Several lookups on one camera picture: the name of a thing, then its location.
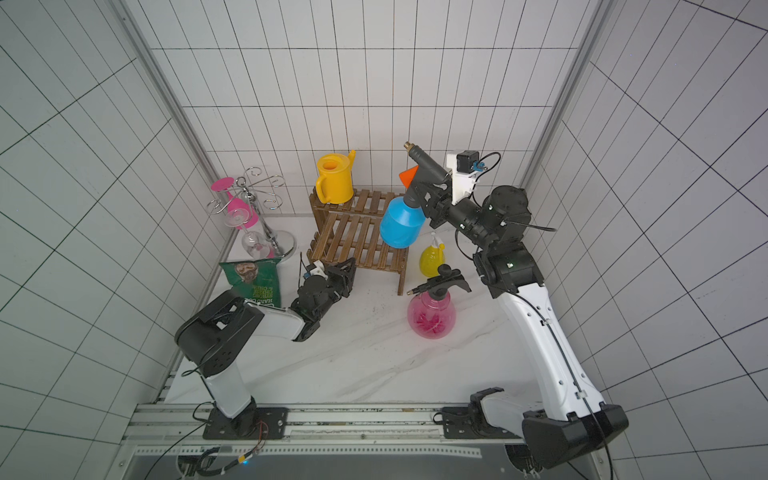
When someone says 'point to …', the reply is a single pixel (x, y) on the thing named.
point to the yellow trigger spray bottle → (432, 256)
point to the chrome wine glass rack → (280, 244)
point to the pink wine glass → (224, 183)
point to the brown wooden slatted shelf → (353, 231)
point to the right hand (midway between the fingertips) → (405, 181)
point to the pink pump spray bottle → (432, 314)
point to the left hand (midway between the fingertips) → (358, 262)
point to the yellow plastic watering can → (334, 184)
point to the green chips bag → (255, 280)
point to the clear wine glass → (255, 244)
